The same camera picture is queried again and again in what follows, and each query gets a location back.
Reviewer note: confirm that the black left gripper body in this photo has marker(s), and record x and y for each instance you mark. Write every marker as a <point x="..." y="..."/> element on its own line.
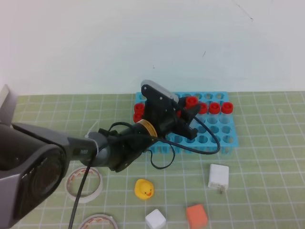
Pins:
<point x="161" y="111"/>

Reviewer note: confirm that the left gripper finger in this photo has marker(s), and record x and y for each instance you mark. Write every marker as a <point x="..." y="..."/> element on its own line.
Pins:
<point x="183" y="129"/>
<point x="188" y="113"/>

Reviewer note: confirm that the red capped clear tube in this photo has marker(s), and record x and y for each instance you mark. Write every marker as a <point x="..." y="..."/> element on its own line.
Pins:
<point x="191" y="101"/>

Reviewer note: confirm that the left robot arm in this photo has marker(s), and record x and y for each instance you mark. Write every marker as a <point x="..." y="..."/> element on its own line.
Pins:
<point x="34" y="160"/>

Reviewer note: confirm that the back row tube six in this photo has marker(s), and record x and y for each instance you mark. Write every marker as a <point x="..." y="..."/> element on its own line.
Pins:
<point x="202" y="112"/>

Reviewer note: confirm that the back row tube one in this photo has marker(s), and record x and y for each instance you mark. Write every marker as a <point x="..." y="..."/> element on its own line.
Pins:
<point x="139" y="108"/>

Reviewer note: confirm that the row tube one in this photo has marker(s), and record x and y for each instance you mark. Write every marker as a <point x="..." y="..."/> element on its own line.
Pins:
<point x="139" y="108"/>
<point x="137" y="117"/>

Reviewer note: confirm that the front row tube one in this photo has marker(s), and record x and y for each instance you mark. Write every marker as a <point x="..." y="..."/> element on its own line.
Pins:
<point x="137" y="117"/>

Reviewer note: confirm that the back row tube seven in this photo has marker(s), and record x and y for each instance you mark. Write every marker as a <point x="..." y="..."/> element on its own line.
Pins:
<point x="214" y="110"/>

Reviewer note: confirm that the blue test tube rack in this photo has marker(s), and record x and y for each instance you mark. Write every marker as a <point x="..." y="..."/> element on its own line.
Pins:
<point x="223" y="129"/>

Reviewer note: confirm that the back row tube eight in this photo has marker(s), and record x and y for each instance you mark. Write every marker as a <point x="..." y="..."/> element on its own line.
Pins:
<point x="226" y="112"/>

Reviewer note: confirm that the green checkered cloth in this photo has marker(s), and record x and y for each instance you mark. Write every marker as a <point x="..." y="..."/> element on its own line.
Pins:
<point x="266" y="172"/>

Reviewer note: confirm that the white power adapter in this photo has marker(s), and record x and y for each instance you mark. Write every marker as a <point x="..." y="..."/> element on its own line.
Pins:
<point x="218" y="177"/>

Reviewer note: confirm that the yellow rubber duck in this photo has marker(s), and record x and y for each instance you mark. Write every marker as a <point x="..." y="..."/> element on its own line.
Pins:
<point x="144" y="189"/>

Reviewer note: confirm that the orange cube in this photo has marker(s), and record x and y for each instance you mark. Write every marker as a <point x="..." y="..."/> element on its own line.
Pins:
<point x="196" y="216"/>

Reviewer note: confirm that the white cube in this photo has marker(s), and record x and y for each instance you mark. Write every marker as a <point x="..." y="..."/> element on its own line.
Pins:
<point x="155" y="220"/>

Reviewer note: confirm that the upper tape roll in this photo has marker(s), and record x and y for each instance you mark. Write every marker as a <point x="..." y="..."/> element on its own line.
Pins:
<point x="76" y="173"/>

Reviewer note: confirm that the tape roll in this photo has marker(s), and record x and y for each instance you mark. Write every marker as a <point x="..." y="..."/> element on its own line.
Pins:
<point x="98" y="218"/>
<point x="76" y="173"/>

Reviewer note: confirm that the lower tape roll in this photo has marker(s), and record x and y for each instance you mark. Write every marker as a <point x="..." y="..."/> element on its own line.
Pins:
<point x="98" y="218"/>

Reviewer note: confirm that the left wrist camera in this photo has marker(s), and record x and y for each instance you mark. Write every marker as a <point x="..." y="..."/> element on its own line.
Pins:
<point x="161" y="89"/>

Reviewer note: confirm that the grey frame post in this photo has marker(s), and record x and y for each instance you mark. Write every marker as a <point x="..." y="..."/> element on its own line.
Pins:
<point x="8" y="102"/>

